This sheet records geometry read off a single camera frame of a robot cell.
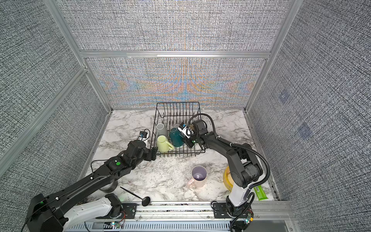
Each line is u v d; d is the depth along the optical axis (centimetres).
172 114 112
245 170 47
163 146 86
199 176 82
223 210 73
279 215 74
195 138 78
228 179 79
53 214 39
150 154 70
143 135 66
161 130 92
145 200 76
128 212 74
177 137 88
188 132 81
